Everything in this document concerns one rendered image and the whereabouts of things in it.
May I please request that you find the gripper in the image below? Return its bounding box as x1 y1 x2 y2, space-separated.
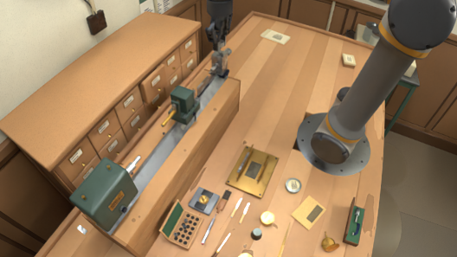
204 0 235 49

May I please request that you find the silver gauge pin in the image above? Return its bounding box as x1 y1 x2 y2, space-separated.
235 151 252 175

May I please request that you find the silver carriage stop block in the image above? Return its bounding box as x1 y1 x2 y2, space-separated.
209 47 232 79

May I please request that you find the brass pin rest plate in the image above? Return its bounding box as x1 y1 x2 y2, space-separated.
225 145 280 200

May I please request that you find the cream paper card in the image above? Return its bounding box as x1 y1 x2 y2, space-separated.
259 28 292 47

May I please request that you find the small cream box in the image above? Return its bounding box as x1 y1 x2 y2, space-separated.
341 52 357 68

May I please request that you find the wooden drawer cabinet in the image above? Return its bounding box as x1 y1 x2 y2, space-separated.
0 10 203 201

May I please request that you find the grey round vessel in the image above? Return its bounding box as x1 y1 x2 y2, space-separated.
362 21 382 44

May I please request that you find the silver headstock spindle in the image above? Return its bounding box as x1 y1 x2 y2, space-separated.
125 154 143 175

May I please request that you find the brown block with dark end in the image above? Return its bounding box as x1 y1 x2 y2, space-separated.
215 189 233 214

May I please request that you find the grey plate with brass knob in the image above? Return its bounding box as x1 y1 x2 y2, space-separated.
188 186 222 216

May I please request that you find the round grey tin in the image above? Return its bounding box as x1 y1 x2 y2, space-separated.
284 177 303 195

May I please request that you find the yellow round disc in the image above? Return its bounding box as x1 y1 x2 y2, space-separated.
259 209 277 227

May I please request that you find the tan card with grey patch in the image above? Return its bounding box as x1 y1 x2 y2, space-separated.
290 194 327 231

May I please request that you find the slim silver tool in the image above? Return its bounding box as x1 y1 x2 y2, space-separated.
200 213 218 247

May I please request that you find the green side table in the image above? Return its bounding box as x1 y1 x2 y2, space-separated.
384 67 422 138

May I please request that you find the green headstock box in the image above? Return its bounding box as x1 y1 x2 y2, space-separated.
68 157 139 233

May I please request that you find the thin brass rod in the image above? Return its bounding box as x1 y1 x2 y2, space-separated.
277 221 293 257

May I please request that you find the silver blue hand tool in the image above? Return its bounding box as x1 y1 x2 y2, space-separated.
351 208 363 237

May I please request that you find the brass oil can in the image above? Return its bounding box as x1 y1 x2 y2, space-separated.
320 230 341 254

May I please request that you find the brass crank handle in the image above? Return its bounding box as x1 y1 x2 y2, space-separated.
160 105 179 128

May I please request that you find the cream wall conduit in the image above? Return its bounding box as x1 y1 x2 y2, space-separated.
325 1 338 32

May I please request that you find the green wall lamp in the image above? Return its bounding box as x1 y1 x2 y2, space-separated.
64 0 108 36

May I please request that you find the white handled tool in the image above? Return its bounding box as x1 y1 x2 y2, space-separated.
237 201 252 225
229 196 244 219
210 231 233 257

